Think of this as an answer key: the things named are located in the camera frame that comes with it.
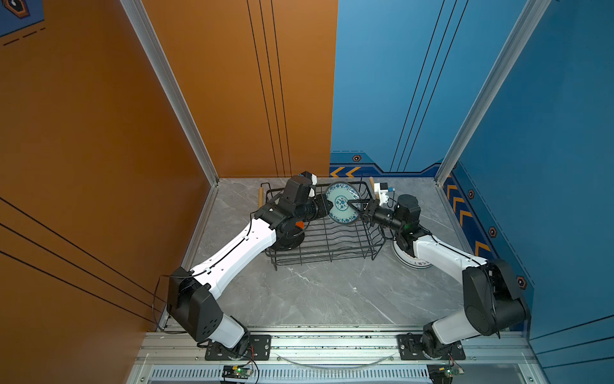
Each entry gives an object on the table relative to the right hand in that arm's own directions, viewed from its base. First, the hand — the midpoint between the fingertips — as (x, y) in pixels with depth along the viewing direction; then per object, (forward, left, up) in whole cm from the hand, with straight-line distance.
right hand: (347, 206), depth 79 cm
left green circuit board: (-43, +34, -25) cm, 60 cm away
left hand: (-2, +4, +4) cm, 6 cm away
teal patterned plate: (-3, +2, 0) cm, 3 cm away
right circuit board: (-43, -27, -26) cm, 57 cm away
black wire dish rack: (+1, +7, -22) cm, 23 cm away
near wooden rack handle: (+7, -9, +4) cm, 12 cm away
